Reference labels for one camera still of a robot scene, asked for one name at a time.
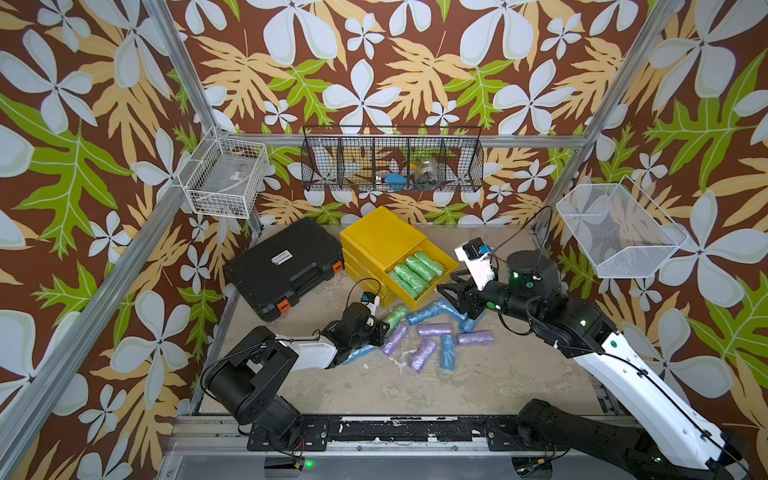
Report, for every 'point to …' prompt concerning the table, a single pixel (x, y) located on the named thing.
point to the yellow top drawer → (392, 292)
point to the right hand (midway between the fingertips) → (443, 280)
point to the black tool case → (277, 271)
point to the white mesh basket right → (624, 234)
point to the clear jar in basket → (429, 173)
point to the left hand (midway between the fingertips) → (389, 322)
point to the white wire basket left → (224, 177)
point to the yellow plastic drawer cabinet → (383, 252)
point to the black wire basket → (392, 159)
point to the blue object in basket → (396, 181)
